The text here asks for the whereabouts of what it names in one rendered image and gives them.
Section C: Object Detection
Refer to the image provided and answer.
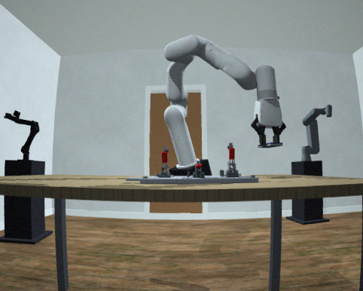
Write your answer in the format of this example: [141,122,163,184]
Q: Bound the blue plate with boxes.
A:
[258,142,282,148]

